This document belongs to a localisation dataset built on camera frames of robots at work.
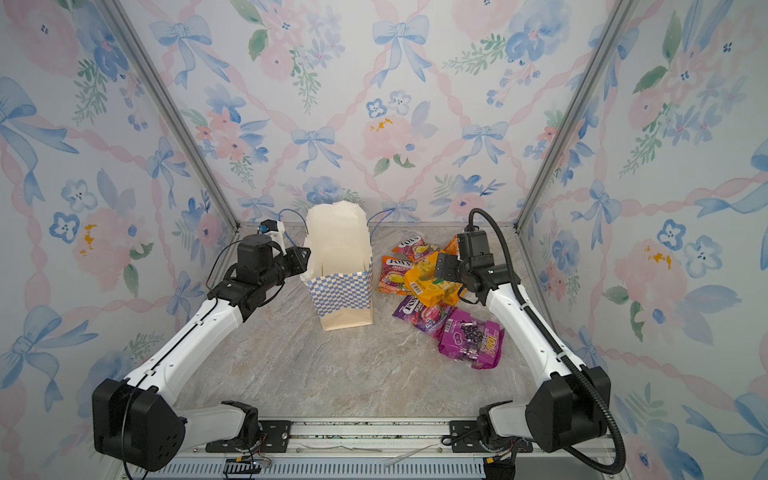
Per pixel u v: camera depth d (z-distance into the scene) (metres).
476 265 0.61
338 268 1.02
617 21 0.70
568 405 0.40
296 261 0.70
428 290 0.93
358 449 0.73
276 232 0.71
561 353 0.43
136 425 0.38
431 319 0.92
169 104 0.85
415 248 1.07
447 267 0.75
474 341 0.84
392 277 1.00
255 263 0.59
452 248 1.07
